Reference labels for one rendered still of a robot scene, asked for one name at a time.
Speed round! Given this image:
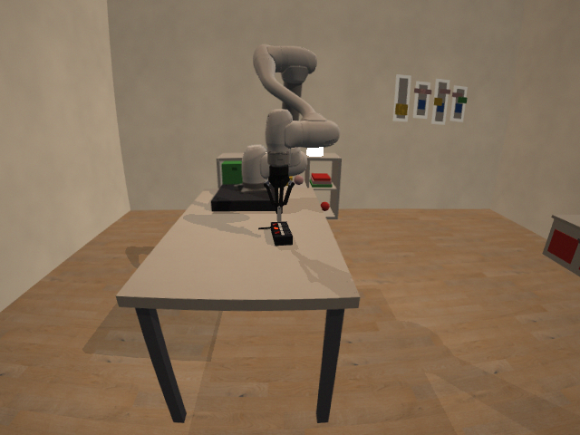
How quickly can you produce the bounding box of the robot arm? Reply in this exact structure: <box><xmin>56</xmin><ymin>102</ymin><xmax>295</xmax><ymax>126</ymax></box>
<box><xmin>234</xmin><ymin>44</ymin><xmax>340</xmax><ymax>194</ymax></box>

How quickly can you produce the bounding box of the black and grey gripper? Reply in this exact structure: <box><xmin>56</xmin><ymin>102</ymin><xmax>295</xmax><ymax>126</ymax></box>
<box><xmin>264</xmin><ymin>165</ymin><xmax>295</xmax><ymax>222</ymax></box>

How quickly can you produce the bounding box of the black power strip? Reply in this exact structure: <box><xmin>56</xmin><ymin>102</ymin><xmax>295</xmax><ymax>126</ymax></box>
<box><xmin>258</xmin><ymin>221</ymin><xmax>293</xmax><ymax>246</ymax></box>

